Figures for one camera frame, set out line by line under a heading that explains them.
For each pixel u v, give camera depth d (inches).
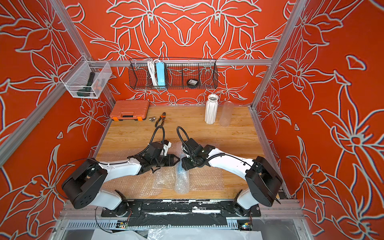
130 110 43.5
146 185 31.9
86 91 31.2
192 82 37.6
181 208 29.2
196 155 25.0
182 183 29.7
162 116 44.3
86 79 35.5
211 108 37.6
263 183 16.2
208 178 32.8
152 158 26.9
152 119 43.3
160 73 35.4
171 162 30.4
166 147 31.8
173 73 39.3
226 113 39.7
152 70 34.7
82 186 17.0
